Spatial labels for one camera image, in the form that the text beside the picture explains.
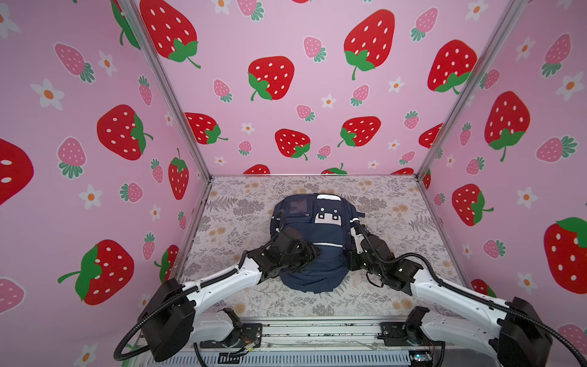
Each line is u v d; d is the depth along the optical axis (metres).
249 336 0.75
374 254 0.59
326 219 0.93
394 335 0.73
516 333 0.40
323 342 0.73
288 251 0.63
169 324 0.40
